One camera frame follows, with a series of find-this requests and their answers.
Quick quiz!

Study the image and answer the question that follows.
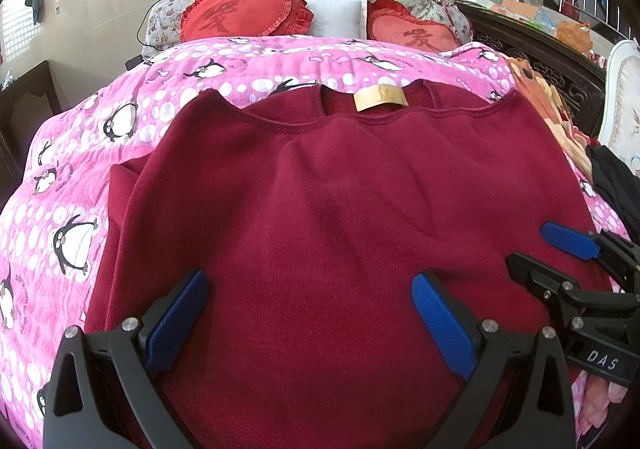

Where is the left red heart cushion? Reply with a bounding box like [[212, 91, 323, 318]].
[[180, 0, 314, 42]]

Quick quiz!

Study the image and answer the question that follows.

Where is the right red heart cushion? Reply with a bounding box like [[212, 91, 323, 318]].
[[367, 0, 462, 52]]

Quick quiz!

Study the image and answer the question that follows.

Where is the red heart cushion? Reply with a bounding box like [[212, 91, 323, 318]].
[[367, 0, 462, 52], [180, 0, 314, 42]]

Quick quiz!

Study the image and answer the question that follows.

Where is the dark red fleece sweater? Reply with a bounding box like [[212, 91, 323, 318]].
[[86, 80, 610, 448]]

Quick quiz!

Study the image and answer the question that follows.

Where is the pink penguin bedspread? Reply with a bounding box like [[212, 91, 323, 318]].
[[0, 34, 632, 449]]

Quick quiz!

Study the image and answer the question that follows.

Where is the orange patterned blanket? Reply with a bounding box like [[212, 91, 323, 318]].
[[506, 57, 593, 182]]

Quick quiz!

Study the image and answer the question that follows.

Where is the orange plastic bag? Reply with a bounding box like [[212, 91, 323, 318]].
[[555, 21, 592, 53]]

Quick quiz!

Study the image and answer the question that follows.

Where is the black garment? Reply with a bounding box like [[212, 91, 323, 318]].
[[586, 146, 640, 244]]

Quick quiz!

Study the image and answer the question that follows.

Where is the dark wooden bed frame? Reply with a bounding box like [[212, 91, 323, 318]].
[[457, 1, 605, 138]]

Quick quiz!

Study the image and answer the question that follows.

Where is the dark wooden side table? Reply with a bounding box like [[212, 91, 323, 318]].
[[1, 60, 62, 203]]

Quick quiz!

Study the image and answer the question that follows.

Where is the white ornate chair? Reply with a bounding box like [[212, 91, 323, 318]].
[[598, 39, 640, 176]]

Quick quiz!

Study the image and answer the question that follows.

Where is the white pillow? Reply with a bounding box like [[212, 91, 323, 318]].
[[303, 0, 368, 40]]

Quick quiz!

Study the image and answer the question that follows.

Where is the black charging cable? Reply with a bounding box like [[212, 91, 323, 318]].
[[135, 0, 208, 50]]

